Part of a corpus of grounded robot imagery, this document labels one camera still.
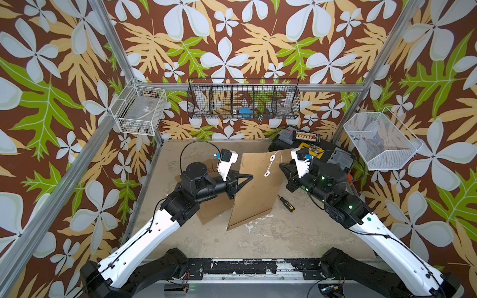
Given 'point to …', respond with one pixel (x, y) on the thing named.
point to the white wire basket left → (138, 109)
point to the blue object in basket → (245, 110)
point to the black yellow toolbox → (319, 153)
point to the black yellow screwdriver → (287, 204)
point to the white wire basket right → (385, 141)
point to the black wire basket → (246, 98)
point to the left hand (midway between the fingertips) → (252, 175)
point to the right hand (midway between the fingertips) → (280, 164)
